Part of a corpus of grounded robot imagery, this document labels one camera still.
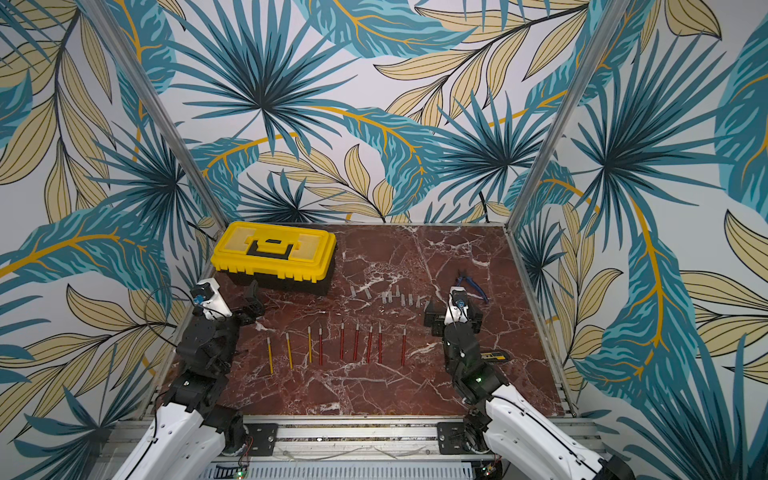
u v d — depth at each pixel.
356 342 0.90
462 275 1.04
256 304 0.67
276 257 0.88
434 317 0.71
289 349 0.88
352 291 1.00
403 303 0.98
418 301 0.98
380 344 0.90
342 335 0.92
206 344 0.53
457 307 0.64
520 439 0.57
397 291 1.00
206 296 0.60
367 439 0.75
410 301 0.99
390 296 1.00
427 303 0.98
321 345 0.89
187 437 0.51
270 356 0.86
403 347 0.90
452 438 0.73
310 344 0.90
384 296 1.00
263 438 0.73
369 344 0.90
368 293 1.00
